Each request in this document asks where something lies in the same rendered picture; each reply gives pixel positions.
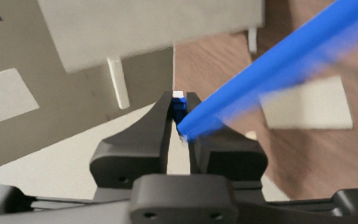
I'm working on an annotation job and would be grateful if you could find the blue ethernet cable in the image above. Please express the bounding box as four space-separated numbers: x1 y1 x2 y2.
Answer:
175 0 358 135

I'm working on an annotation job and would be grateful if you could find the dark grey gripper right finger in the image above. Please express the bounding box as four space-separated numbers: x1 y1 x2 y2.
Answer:
185 92 269 205

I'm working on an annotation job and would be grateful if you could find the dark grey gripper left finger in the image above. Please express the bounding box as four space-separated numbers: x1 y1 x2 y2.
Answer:
88 91 173 204

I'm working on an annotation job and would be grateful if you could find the blue ethernet plug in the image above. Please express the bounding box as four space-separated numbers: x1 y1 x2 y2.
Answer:
173 91 186 122

